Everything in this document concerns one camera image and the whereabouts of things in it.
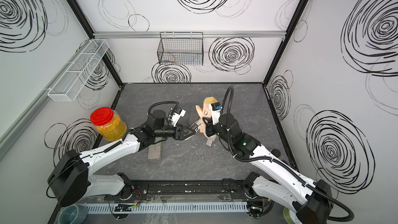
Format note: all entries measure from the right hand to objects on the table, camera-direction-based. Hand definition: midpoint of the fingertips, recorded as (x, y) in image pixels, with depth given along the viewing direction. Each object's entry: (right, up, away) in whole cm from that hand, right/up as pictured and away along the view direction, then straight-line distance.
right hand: (204, 119), depth 72 cm
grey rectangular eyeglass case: (-27, -19, +12) cm, 35 cm away
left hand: (-5, -7, +2) cm, 9 cm away
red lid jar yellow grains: (-50, -5, +10) cm, 52 cm away
